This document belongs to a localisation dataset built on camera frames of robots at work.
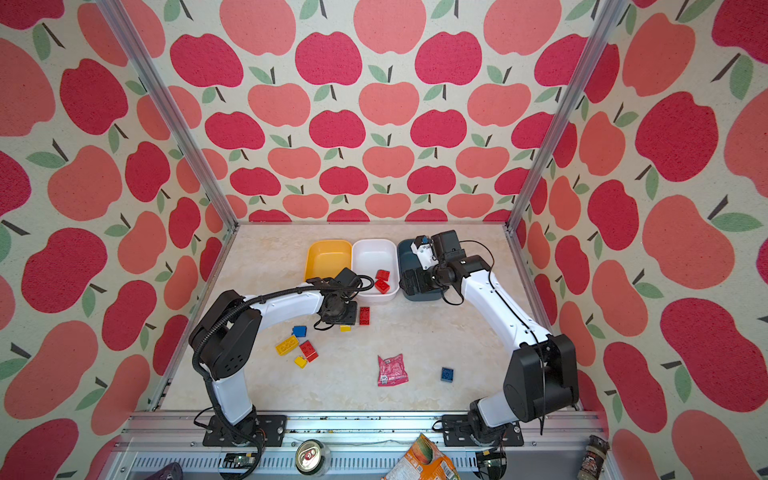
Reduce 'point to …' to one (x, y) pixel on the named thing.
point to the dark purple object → (172, 471)
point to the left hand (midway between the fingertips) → (355, 321)
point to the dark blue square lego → (447, 375)
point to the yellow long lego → (287, 345)
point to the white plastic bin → (371, 255)
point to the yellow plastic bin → (327, 258)
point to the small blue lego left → (299, 331)
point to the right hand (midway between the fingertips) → (422, 278)
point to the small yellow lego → (301, 362)
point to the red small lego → (383, 274)
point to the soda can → (312, 457)
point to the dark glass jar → (594, 458)
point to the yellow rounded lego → (345, 328)
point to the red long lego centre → (364, 316)
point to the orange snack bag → (424, 461)
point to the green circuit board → (238, 460)
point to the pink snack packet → (391, 371)
